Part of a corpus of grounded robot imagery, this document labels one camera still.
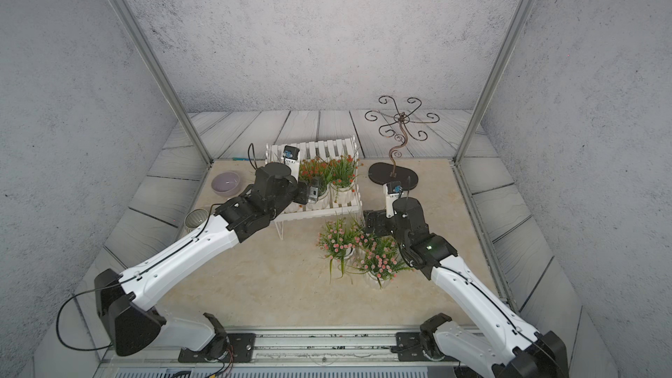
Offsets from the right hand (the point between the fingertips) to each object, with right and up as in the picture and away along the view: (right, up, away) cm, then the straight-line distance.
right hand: (380, 209), depth 78 cm
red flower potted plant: (-11, +9, +1) cm, 14 cm away
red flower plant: (-19, +11, +1) cm, 22 cm away
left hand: (-20, +10, -3) cm, 22 cm away
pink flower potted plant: (-13, -10, +2) cm, 16 cm away
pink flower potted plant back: (0, -10, +1) cm, 10 cm away
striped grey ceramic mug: (-66, -6, +21) cm, 69 cm away
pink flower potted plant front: (0, -14, -4) cm, 15 cm away
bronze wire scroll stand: (+9, +27, +15) cm, 33 cm away
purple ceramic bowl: (-60, +7, +32) cm, 68 cm away
